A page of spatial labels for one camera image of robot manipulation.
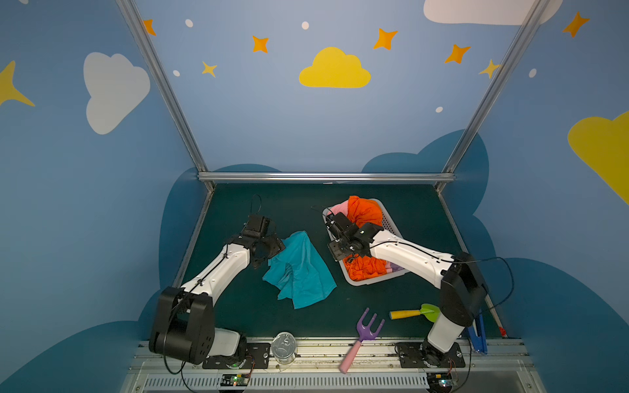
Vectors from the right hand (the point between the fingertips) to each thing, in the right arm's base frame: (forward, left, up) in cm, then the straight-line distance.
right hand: (342, 242), depth 87 cm
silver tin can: (-33, +17, -7) cm, 38 cm away
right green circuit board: (-39, -30, -13) cm, 50 cm away
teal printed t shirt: (-10, +15, -4) cm, 19 cm away
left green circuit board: (-41, +31, -12) cm, 53 cm away
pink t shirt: (+18, 0, -2) cm, 18 cm away
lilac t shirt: (-20, -11, +22) cm, 32 cm away
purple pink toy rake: (-27, -8, -13) cm, 31 cm away
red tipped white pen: (-15, -57, -17) cm, 61 cm away
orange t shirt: (-6, -9, -6) cm, 13 cm away
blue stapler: (-28, -44, -11) cm, 53 cm away
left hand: (-2, +23, -3) cm, 23 cm away
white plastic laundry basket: (+12, -19, -5) cm, 23 cm away
